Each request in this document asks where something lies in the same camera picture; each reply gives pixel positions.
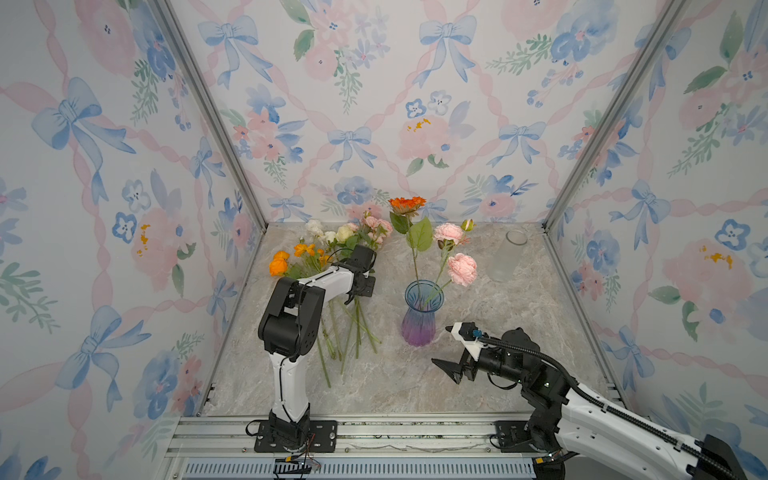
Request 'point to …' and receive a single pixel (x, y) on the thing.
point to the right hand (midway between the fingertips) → (441, 341)
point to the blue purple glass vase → (419, 326)
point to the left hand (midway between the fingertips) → (363, 283)
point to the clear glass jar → (504, 262)
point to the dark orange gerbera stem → (419, 233)
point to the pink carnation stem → (456, 268)
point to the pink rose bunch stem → (362, 322)
